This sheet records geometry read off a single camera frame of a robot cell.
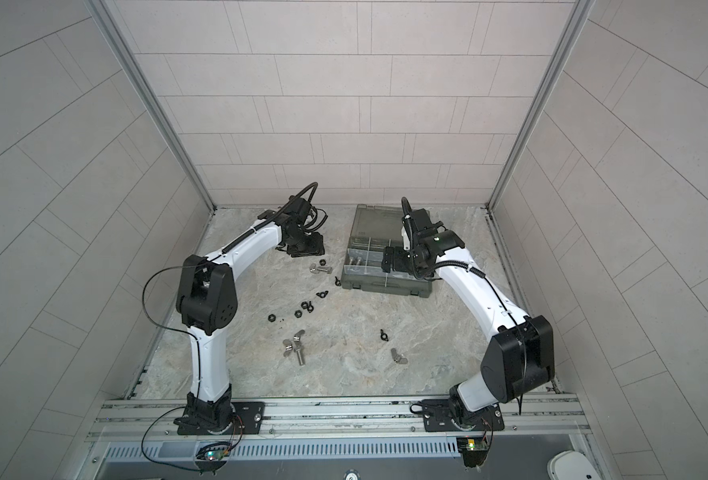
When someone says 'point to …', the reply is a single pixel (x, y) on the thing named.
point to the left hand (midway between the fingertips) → (327, 245)
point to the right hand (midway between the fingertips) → (394, 264)
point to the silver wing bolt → (289, 345)
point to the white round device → (570, 465)
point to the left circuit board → (217, 451)
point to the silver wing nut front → (399, 358)
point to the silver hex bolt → (316, 270)
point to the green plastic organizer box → (373, 227)
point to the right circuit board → (474, 449)
